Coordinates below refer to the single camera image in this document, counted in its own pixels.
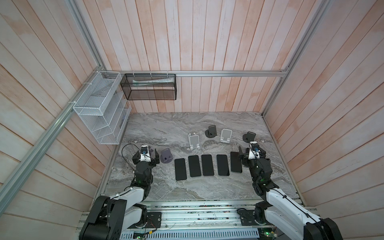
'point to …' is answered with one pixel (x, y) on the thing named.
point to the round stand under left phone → (166, 156)
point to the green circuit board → (268, 234)
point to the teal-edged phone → (222, 165)
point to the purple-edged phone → (207, 165)
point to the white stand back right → (226, 134)
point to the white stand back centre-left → (194, 141)
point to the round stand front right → (249, 137)
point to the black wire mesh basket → (149, 86)
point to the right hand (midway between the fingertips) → (249, 146)
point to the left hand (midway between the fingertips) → (147, 151)
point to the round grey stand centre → (211, 132)
